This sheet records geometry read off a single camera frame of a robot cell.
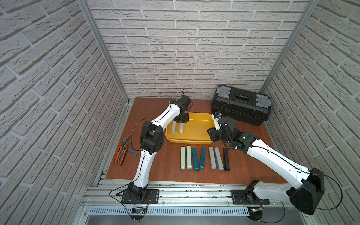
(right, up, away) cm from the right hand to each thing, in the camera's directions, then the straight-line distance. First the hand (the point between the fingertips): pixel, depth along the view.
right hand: (212, 129), depth 79 cm
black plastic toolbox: (+25, +15, +17) cm, 34 cm away
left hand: (-15, +6, +19) cm, 25 cm away
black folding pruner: (+10, -20, +6) cm, 23 cm away
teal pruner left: (-9, -20, +7) cm, 23 cm away
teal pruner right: (-5, -20, +7) cm, 22 cm away
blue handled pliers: (-56, -12, +13) cm, 59 cm away
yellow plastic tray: (-9, -5, +24) cm, 26 cm away
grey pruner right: (+6, -19, +6) cm, 21 cm away
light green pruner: (-13, -18, +6) cm, 23 cm away
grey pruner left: (+1, -19, +6) cm, 20 cm away
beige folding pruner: (-24, -1, +20) cm, 31 cm away
